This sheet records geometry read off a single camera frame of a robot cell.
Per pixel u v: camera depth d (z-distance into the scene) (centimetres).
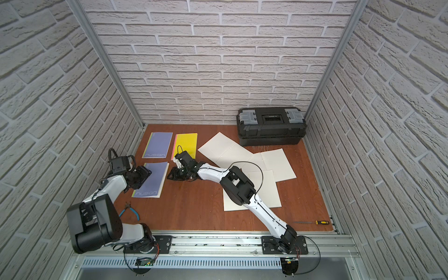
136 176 80
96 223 45
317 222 80
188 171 79
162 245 73
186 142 111
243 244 76
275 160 103
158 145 109
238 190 62
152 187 88
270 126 100
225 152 106
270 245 73
